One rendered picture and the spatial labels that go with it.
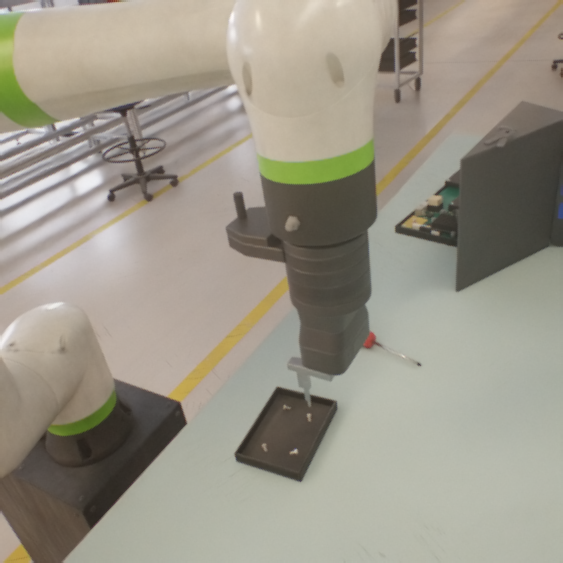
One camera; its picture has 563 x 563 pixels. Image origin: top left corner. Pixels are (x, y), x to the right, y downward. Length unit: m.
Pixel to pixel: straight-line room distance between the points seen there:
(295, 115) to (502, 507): 0.41
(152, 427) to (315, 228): 0.66
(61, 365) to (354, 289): 0.51
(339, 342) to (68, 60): 0.37
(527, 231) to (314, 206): 0.56
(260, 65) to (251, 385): 0.45
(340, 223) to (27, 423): 0.54
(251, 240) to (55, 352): 0.45
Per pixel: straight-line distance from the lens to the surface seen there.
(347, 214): 0.43
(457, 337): 0.78
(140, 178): 4.14
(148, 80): 0.58
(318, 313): 0.48
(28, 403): 0.82
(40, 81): 0.63
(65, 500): 0.98
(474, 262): 0.86
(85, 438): 0.99
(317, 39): 0.38
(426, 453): 0.64
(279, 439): 0.66
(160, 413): 1.03
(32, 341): 0.87
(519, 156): 0.85
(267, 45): 0.38
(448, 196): 1.13
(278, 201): 0.43
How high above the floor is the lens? 1.50
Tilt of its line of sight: 32 degrees down
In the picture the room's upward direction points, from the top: 10 degrees counter-clockwise
